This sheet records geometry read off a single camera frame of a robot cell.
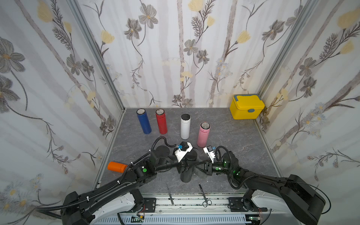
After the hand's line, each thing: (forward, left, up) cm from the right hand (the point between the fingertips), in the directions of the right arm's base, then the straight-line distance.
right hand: (196, 167), depth 73 cm
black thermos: (-2, +4, +14) cm, 14 cm away
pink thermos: (+22, -5, +5) cm, 24 cm away
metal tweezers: (-15, +12, -14) cm, 24 cm away
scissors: (-15, -7, -13) cm, 21 cm away
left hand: (+2, +1, +11) cm, 11 cm away
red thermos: (+32, +22, +2) cm, 39 cm away
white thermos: (+27, +6, -1) cm, 28 cm away
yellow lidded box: (+49, -40, -4) cm, 64 cm away
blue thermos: (+32, +34, +1) cm, 47 cm away
